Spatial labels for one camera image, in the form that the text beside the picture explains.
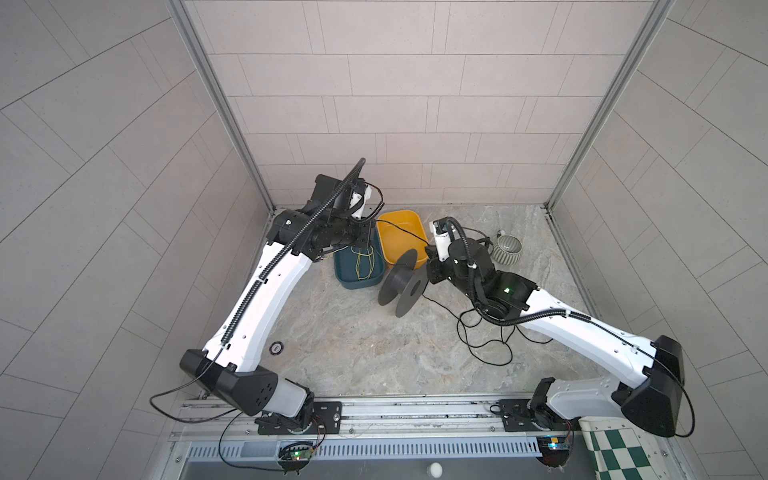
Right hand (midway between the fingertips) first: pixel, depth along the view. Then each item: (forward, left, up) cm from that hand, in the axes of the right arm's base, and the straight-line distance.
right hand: (424, 249), depth 72 cm
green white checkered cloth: (-40, -42, -27) cm, 64 cm away
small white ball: (-41, +2, -18) cm, 45 cm away
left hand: (+2, +10, +7) cm, 12 cm away
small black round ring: (-12, +42, -25) cm, 50 cm away
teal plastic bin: (+13, +24, -24) cm, 36 cm away
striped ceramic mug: (+14, -31, -23) cm, 41 cm away
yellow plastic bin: (+19, +7, -19) cm, 28 cm away
